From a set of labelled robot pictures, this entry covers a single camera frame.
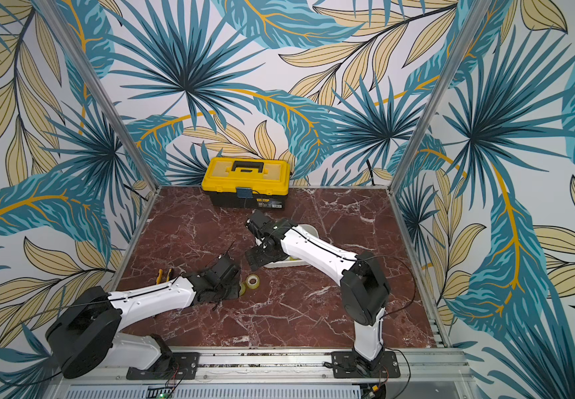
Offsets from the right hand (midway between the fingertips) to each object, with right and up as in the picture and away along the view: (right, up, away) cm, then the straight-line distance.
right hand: (264, 257), depth 85 cm
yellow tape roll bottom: (-8, -12, +2) cm, 14 cm away
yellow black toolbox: (-9, +27, +13) cm, 32 cm away
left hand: (-11, -13, +3) cm, 17 cm away
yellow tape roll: (-5, -11, +4) cm, 13 cm away
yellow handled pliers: (-38, -8, +6) cm, 39 cm away
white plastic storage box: (+9, -4, +8) cm, 12 cm away
